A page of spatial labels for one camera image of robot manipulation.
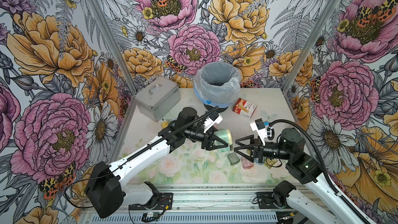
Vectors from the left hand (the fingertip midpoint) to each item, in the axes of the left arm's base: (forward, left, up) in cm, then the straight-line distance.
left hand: (224, 145), depth 65 cm
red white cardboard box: (+37, -20, -22) cm, 47 cm away
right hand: (-3, -4, +2) cm, 6 cm away
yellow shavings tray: (+1, -28, -24) cm, 37 cm away
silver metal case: (+37, +36, -11) cm, 52 cm away
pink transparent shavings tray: (+1, -15, -25) cm, 29 cm away
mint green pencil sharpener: (+2, 0, +6) cm, 6 cm away
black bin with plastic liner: (+36, 0, +1) cm, 36 cm away
